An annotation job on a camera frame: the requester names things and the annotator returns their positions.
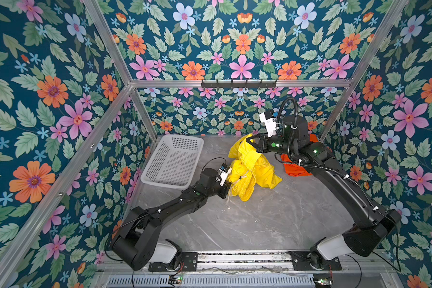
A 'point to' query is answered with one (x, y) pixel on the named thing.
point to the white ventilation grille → (212, 281)
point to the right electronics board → (325, 282)
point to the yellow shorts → (249, 167)
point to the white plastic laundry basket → (173, 161)
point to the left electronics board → (174, 281)
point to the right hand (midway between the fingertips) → (248, 137)
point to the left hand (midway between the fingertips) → (233, 179)
